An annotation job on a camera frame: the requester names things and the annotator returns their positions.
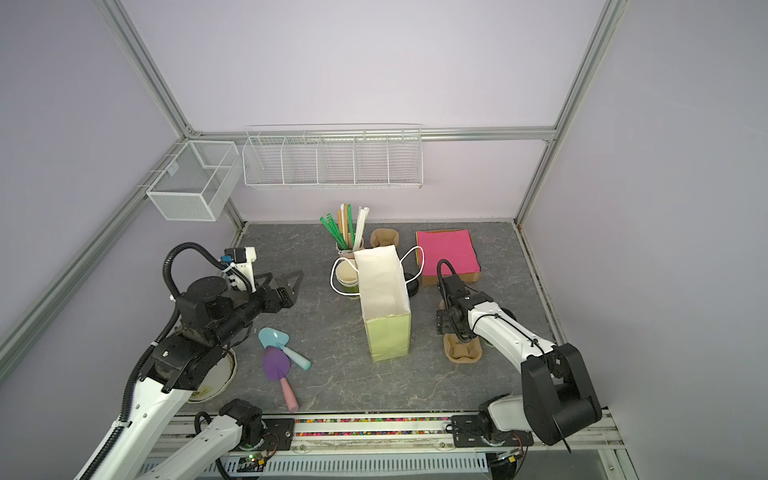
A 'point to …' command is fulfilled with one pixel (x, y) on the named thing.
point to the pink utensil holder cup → (348, 254)
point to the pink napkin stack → (455, 246)
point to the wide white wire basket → (334, 156)
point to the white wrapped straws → (361, 222)
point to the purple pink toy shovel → (276, 365)
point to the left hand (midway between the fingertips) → (287, 278)
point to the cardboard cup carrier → (384, 236)
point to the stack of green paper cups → (346, 277)
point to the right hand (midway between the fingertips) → (460, 325)
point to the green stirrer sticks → (332, 225)
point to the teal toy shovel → (270, 337)
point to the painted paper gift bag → (383, 288)
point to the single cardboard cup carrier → (458, 350)
